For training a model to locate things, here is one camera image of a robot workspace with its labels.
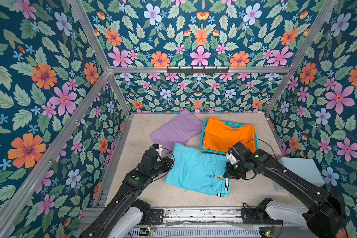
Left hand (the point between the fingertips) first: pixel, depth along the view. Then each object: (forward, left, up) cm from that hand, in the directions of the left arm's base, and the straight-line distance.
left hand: (175, 160), depth 76 cm
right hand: (-8, -24, -4) cm, 26 cm away
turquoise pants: (-3, -9, -6) cm, 11 cm away
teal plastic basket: (+28, -39, -7) cm, 49 cm away
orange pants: (+20, -29, -9) cm, 36 cm away
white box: (-4, -77, -14) cm, 79 cm away
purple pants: (+33, -3, -14) cm, 36 cm away
